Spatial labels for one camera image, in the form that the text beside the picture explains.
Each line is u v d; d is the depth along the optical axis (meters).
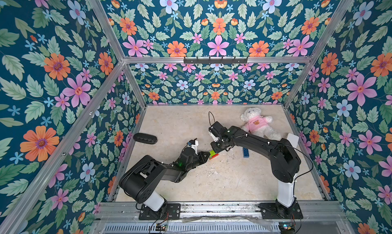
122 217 0.73
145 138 0.97
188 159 0.71
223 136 0.68
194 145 0.84
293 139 0.96
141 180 0.45
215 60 0.92
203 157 0.80
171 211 0.73
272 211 0.72
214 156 0.90
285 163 0.49
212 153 0.89
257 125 0.98
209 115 1.19
